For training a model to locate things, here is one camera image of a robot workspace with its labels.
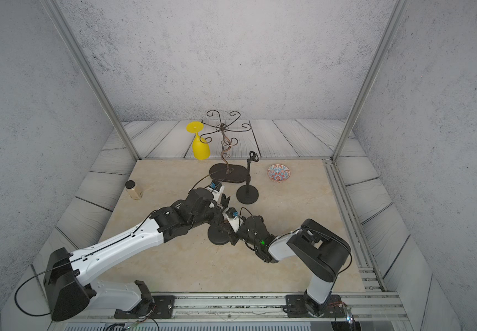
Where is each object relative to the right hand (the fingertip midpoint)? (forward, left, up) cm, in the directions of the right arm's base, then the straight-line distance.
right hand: (222, 223), depth 84 cm
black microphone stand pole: (+23, -13, +14) cm, 30 cm away
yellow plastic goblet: (+31, +11, +13) cm, 36 cm away
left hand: (0, -3, +10) cm, 11 cm away
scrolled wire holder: (+34, 0, +21) cm, 40 cm away
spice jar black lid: (+18, +44, -1) cm, 48 cm away
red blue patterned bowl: (+33, -26, -8) cm, 43 cm away
